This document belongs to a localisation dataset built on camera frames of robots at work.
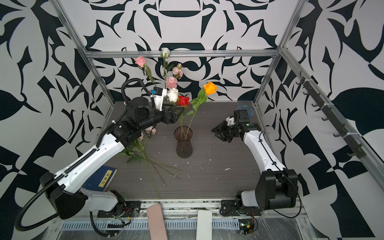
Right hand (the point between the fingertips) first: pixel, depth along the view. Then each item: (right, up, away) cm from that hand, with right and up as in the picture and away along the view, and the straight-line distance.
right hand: (214, 130), depth 81 cm
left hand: (-17, +13, -15) cm, 26 cm away
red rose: (-16, +15, -5) cm, 22 cm away
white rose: (-27, +37, +11) cm, 47 cm away
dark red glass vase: (-17, -12, +13) cm, 24 cm away
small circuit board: (+14, -44, -9) cm, 47 cm away
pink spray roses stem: (-23, +26, +4) cm, 35 cm away
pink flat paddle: (-28, -41, -12) cm, 51 cm away
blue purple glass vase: (+20, +13, +9) cm, 25 cm away
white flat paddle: (-6, -42, -14) cm, 44 cm away
